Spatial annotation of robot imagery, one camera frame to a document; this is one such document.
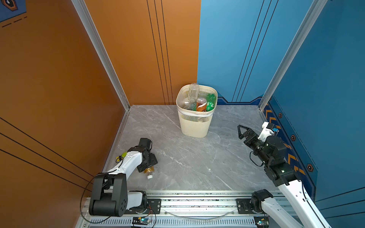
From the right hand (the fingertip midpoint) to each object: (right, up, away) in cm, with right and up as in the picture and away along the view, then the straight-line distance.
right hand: (240, 129), depth 70 cm
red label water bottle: (-25, +14, +23) cm, 37 cm away
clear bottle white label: (-22, +23, +24) cm, 40 cm away
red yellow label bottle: (-48, -25, +11) cm, 55 cm away
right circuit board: (+11, -46, +1) cm, 48 cm away
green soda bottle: (-12, +17, +15) cm, 26 cm away
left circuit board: (-50, -46, 0) cm, 68 cm away
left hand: (-50, -22, +18) cm, 58 cm away
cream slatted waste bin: (-22, +2, +17) cm, 28 cm away
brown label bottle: (-19, +13, +5) cm, 23 cm away
